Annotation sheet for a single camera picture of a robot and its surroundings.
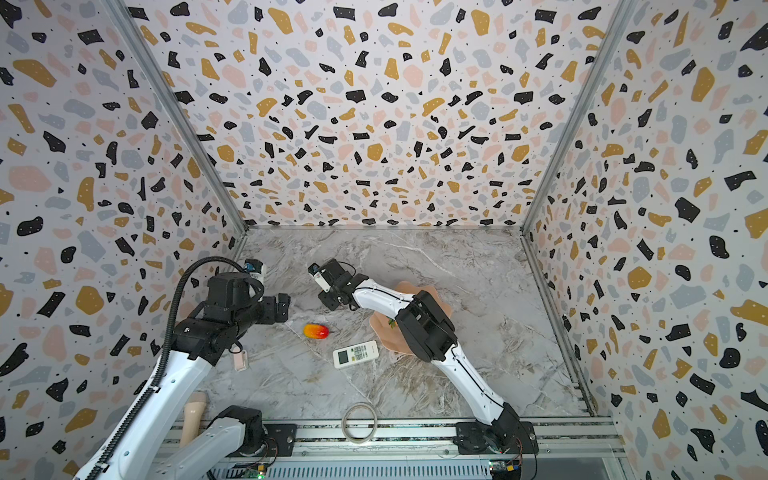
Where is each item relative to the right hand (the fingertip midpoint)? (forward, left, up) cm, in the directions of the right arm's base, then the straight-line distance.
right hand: (321, 288), depth 98 cm
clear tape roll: (-41, -14, -4) cm, 44 cm away
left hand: (-14, +6, +19) cm, 24 cm away
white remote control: (-20, -13, -4) cm, 25 cm away
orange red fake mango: (-14, -1, -2) cm, 14 cm away
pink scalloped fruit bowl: (-12, -22, -3) cm, 26 cm away
